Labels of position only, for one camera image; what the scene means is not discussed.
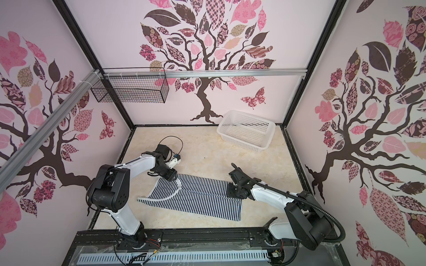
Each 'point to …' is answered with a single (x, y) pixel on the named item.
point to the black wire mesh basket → (131, 90)
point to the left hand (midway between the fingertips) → (171, 177)
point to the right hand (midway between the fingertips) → (229, 190)
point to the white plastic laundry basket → (246, 131)
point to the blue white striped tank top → (196, 194)
